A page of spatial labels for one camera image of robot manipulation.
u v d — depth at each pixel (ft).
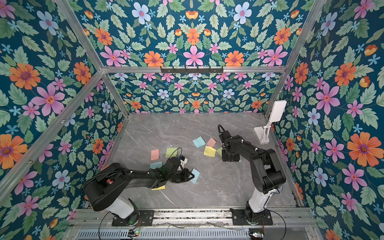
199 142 3.36
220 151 3.23
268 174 1.55
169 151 3.23
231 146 2.19
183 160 2.76
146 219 2.40
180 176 2.56
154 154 3.16
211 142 3.35
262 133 3.33
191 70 3.02
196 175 2.86
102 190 1.47
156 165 3.05
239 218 2.40
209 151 3.23
